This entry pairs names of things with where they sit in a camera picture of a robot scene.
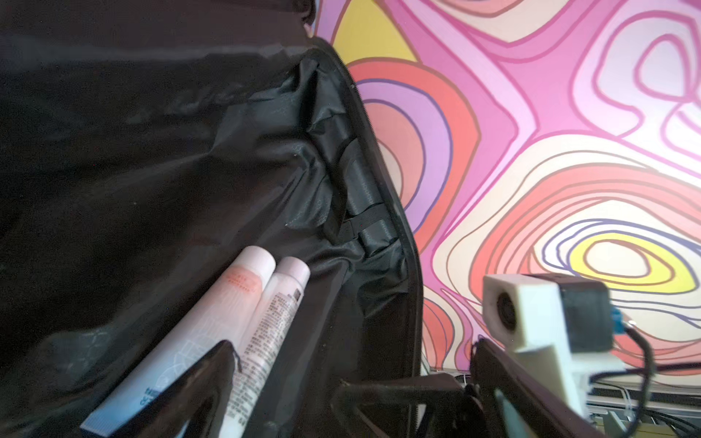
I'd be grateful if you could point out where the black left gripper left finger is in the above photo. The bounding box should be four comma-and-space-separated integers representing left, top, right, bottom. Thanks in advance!
111, 341, 241, 438

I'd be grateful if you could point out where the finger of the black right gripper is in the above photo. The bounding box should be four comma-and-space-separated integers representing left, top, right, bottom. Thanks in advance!
330, 373, 482, 437

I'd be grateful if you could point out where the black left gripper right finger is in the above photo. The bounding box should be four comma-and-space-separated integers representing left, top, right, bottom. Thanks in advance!
470, 339, 603, 437

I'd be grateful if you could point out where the white cosmetic tube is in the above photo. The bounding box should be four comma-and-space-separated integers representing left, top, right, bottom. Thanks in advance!
219, 257, 310, 437

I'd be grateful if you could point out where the pink blue cosmetic tube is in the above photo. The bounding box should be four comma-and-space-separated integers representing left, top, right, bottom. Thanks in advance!
80, 246, 276, 437

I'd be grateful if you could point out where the black open suitcase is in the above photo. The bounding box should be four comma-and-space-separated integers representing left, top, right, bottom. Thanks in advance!
1, 1, 422, 437

